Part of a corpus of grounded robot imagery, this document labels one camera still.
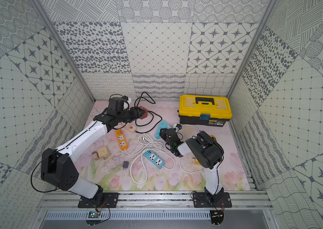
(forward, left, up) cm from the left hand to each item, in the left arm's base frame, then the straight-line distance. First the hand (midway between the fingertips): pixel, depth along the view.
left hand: (141, 110), depth 83 cm
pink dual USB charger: (-20, +29, -21) cm, 41 cm away
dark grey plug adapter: (-23, +10, -25) cm, 36 cm away
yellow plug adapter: (-33, -28, +6) cm, 44 cm away
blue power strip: (-20, -7, -22) cm, 31 cm away
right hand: (-1, -11, -23) cm, 25 cm away
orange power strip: (-9, +15, -22) cm, 29 cm away
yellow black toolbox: (+8, -39, -9) cm, 41 cm away
